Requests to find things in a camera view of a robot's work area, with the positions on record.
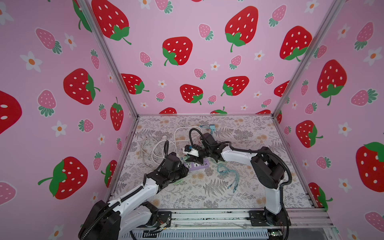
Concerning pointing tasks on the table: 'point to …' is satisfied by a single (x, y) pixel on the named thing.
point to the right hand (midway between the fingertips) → (186, 156)
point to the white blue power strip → (185, 158)
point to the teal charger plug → (212, 128)
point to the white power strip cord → (151, 149)
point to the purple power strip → (193, 165)
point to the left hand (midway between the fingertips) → (189, 169)
